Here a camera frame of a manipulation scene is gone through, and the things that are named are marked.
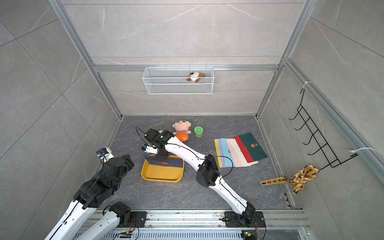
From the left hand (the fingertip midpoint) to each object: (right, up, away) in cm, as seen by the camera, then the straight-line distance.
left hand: (126, 156), depth 72 cm
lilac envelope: (+52, -3, +26) cm, 58 cm away
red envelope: (+69, -5, +26) cm, 74 cm away
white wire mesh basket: (+19, +47, +29) cm, 58 cm away
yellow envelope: (+49, -2, +27) cm, 56 cm away
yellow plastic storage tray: (+14, -15, +18) cm, 27 cm away
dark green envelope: (+75, 0, +29) cm, 80 cm away
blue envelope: (+19, -7, +16) cm, 25 cm away
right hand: (+15, -1, +16) cm, 22 cm away
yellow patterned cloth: (+83, -11, -3) cm, 84 cm away
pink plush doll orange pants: (+25, +11, +31) cm, 41 cm away
